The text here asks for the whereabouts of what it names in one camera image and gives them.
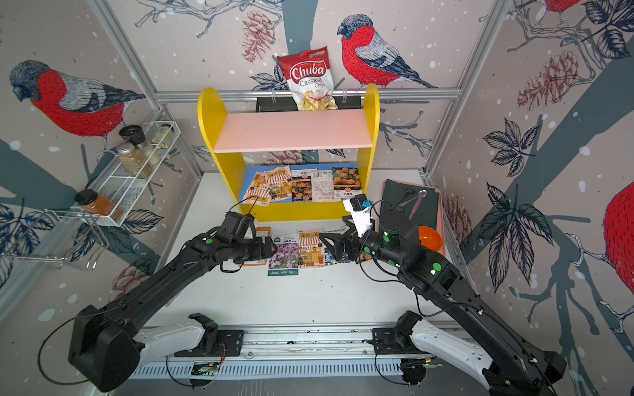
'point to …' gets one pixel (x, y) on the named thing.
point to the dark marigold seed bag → (301, 185)
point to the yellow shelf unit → (295, 166)
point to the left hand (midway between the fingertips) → (272, 246)
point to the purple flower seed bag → (285, 261)
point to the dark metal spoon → (410, 192)
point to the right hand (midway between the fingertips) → (332, 225)
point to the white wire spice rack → (114, 195)
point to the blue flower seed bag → (330, 257)
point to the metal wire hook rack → (77, 237)
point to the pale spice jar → (163, 136)
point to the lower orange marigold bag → (346, 181)
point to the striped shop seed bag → (311, 250)
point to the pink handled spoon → (422, 194)
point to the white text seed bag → (323, 186)
